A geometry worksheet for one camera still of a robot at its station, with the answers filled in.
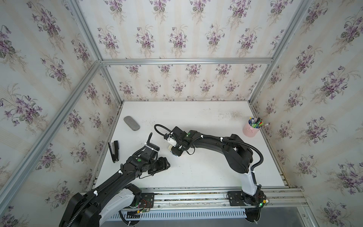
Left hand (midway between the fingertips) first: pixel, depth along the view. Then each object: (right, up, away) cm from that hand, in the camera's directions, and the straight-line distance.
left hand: (167, 167), depth 80 cm
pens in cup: (+57, +25, +8) cm, 63 cm away
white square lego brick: (+1, +10, +6) cm, 12 cm away
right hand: (+6, +6, +11) cm, 14 cm away
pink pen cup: (+54, +19, +13) cm, 59 cm away
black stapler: (-36, +9, +10) cm, 39 cm away
